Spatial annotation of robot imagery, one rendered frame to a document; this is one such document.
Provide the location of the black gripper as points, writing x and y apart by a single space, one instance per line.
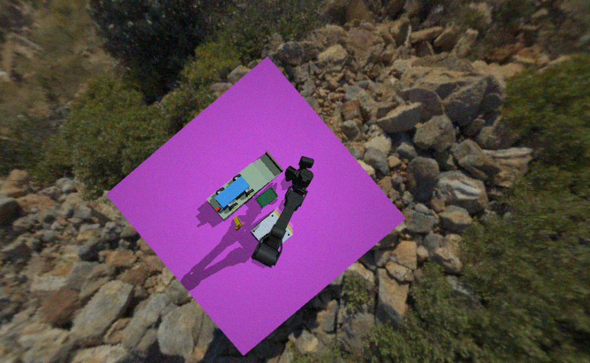
304 163

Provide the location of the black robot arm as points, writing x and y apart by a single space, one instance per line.
267 252

